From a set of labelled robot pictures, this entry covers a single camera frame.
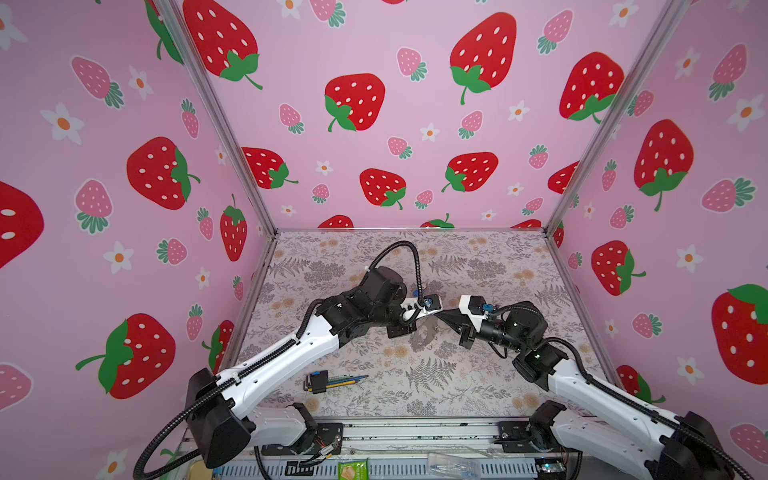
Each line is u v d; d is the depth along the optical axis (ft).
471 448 2.40
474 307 1.88
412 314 1.93
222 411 1.25
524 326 1.85
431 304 1.94
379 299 1.81
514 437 2.41
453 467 2.27
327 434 2.45
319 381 2.72
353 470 2.25
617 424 1.53
